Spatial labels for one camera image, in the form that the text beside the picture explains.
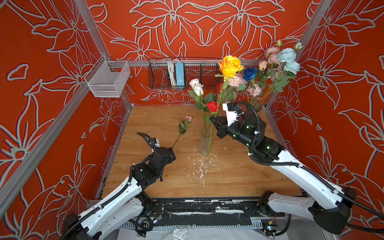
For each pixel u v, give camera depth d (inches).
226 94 28.0
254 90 31.8
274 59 29.4
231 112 20.8
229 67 17.2
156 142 27.0
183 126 40.8
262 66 31.7
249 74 27.0
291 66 27.4
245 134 19.7
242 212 28.6
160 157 21.7
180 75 35.4
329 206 15.2
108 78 37.1
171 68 34.5
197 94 27.3
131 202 23.6
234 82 26.2
